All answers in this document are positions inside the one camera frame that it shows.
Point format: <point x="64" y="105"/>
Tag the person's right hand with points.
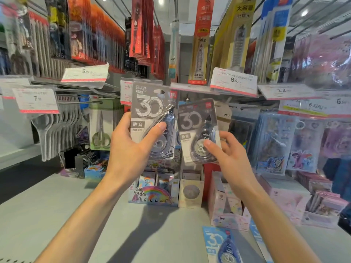
<point x="238" y="164"/>

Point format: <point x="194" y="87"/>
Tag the person's left hand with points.
<point x="123" y="158"/>

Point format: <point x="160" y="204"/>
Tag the clear 40m correction tape pack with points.
<point x="223" y="117"/>

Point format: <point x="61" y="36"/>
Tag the grey correction tape pack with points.
<point x="192" y="115"/>
<point x="148" y="93"/>

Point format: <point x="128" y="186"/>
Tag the person's right forearm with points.
<point x="279" y="227"/>

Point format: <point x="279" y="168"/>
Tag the person's left forearm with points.
<point x="82" y="224"/>

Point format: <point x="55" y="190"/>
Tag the blue card box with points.
<point x="94" y="169"/>

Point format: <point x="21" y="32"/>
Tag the red carton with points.
<point x="209" y="175"/>

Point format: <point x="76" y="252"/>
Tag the dark blister pack blue card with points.
<point x="241" y="128"/>

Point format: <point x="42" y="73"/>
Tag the colourful sticker pack display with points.
<point x="159" y="164"/>

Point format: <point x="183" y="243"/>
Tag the row of green scissors packs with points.
<point x="101" y="125"/>

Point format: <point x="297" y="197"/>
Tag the row of blue character packs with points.
<point x="274" y="142"/>

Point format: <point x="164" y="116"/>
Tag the rainbow print display box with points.
<point x="153" y="194"/>

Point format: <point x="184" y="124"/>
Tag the purple black card box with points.
<point x="71" y="161"/>

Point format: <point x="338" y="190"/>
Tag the white pink display carton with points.
<point x="227" y="216"/>

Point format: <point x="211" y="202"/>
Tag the beige box round window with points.
<point x="192" y="193"/>

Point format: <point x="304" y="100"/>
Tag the white price tag red stripe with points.
<point x="233" y="80"/>
<point x="307" y="108"/>
<point x="192" y="87"/>
<point x="288" y="91"/>
<point x="340" y="102"/>
<point x="13" y="84"/>
<point x="125" y="91"/>
<point x="85" y="72"/>
<point x="35" y="99"/>

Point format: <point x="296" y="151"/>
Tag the metal peg hook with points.
<point x="82" y="102"/>

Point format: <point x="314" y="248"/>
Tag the row of clear scissors packs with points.
<point x="44" y="125"/>

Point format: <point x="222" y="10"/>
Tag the pink card pack display box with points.
<point x="323" y="208"/>

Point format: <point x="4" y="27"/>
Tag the lilac hanging pencil case pack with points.
<point x="337" y="139"/>

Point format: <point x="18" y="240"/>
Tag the blue bagged goods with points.
<point x="340" y="178"/>

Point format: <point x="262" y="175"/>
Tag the row of black packs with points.
<point x="130" y="52"/>

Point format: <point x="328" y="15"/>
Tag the white side shelving unit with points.
<point x="13" y="134"/>

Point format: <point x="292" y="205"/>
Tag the white teal pen pack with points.
<point x="173" y="52"/>

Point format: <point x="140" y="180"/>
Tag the row of orange refill packs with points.
<point x="201" y="38"/>

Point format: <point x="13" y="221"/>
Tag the row of yellow refill packs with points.
<point x="238" y="32"/>

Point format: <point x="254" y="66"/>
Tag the row of grey white packs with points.
<point x="46" y="52"/>

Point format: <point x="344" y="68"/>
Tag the row of red hanging packs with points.
<point x="139" y="24"/>

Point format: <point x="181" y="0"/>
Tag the clear bagged pink goods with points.
<point x="323" y="57"/>

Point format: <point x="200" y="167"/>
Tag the row of blue yellow packs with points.
<point x="277" y="32"/>

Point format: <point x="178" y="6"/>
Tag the row of dark toy packs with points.
<point x="57" y="30"/>

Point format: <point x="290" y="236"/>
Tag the rack of blue pen packs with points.
<point x="4" y="62"/>

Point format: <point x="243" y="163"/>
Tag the large dark scissors pack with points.
<point x="16" y="38"/>

